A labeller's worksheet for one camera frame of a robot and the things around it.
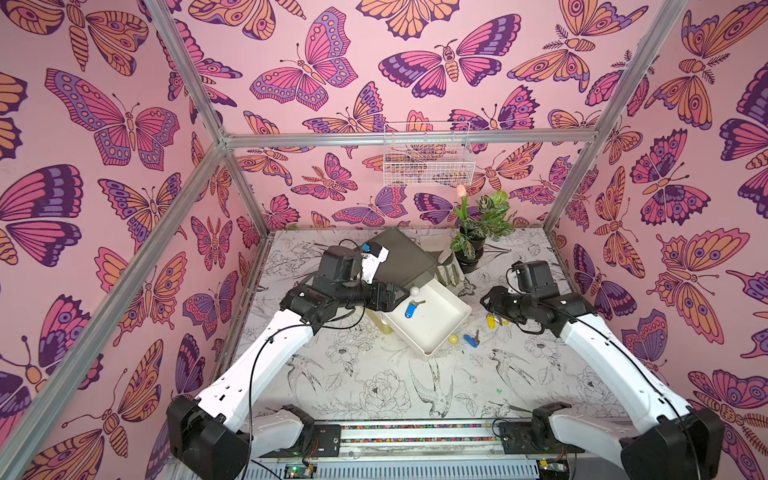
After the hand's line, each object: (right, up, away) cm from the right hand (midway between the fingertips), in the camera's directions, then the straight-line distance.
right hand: (481, 302), depth 80 cm
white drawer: (-13, -6, +8) cm, 16 cm away
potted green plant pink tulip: (+3, +24, +9) cm, 25 cm away
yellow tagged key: (+8, -9, +15) cm, 19 cm away
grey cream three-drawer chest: (-27, -7, +8) cm, 29 cm away
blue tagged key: (-18, -3, +10) cm, 21 cm away
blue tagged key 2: (+1, -13, +11) cm, 17 cm away
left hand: (-22, +5, -8) cm, 24 cm away
